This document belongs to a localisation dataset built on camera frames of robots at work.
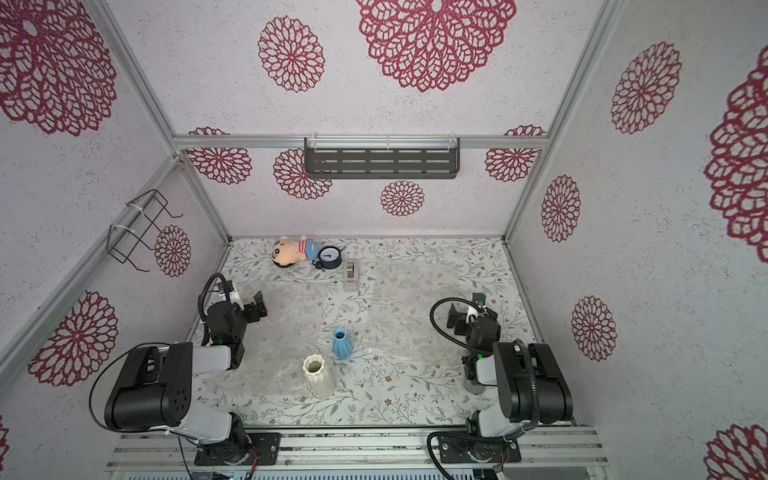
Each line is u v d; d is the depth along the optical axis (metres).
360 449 0.75
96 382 0.44
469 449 0.69
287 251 1.06
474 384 0.68
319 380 0.71
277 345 0.92
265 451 0.73
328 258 1.13
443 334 0.73
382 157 0.93
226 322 0.71
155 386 0.45
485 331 0.72
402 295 1.03
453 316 0.85
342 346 0.82
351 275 1.06
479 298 0.79
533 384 0.43
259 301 0.86
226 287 0.76
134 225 0.76
